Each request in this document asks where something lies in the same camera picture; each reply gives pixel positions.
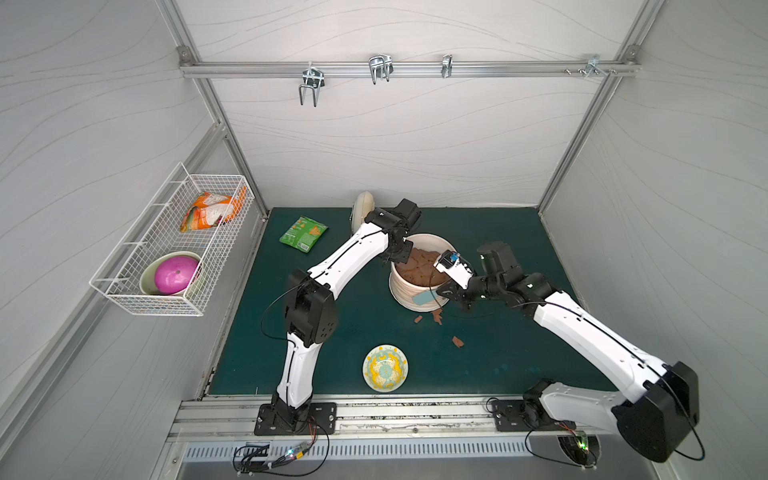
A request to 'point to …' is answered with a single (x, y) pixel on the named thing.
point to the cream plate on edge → (363, 205)
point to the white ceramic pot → (412, 296)
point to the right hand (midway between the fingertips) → (442, 284)
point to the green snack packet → (303, 233)
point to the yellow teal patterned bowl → (385, 368)
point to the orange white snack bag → (212, 210)
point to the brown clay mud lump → (420, 269)
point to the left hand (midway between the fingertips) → (398, 255)
